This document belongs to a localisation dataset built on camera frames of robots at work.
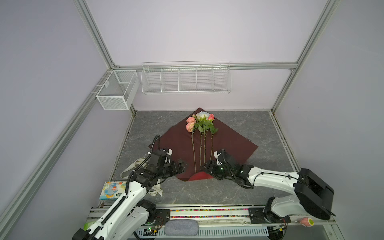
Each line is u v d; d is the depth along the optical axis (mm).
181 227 689
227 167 632
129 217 570
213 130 1074
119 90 1026
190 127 1052
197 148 1004
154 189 819
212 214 754
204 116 1085
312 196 424
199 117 1093
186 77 1046
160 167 600
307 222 681
